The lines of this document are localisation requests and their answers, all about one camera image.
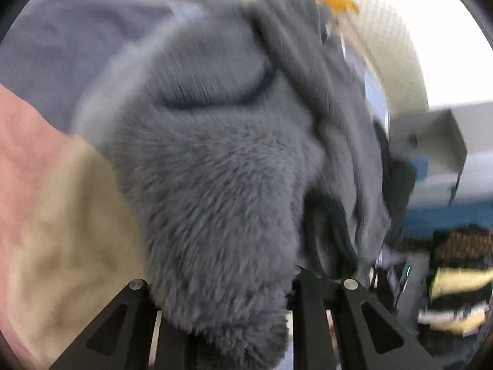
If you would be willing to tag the patchwork bed quilt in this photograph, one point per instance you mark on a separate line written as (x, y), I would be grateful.
(50, 219)

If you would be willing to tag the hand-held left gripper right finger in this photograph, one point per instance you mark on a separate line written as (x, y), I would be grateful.
(308, 308)

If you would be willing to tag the cream quilted headboard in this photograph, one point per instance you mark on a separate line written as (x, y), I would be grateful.
(396, 54)

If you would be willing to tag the black garment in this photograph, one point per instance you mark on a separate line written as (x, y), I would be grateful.
(400, 185)

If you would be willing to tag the grey fleece zip jacket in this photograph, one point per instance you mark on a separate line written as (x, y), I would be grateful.
(215, 185)

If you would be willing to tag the grey white wardrobe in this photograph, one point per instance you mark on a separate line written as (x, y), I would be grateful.
(427, 138)

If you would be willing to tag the yellow black striped cloth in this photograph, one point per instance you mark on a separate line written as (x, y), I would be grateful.
(454, 281)

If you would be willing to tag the blue padded board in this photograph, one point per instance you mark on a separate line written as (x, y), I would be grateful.
(421, 167)

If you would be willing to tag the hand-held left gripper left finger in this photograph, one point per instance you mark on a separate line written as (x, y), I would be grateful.
(171, 343)

